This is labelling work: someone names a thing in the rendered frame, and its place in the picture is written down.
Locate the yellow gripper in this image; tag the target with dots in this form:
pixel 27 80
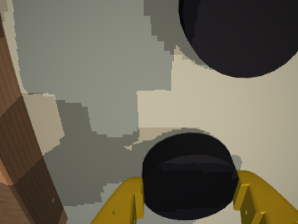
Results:
pixel 257 201

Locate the tan wooden tray with round pockets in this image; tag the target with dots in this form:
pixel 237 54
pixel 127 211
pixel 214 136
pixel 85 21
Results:
pixel 27 192

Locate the black disc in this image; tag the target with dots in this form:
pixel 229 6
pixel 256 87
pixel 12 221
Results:
pixel 241 38
pixel 188 176

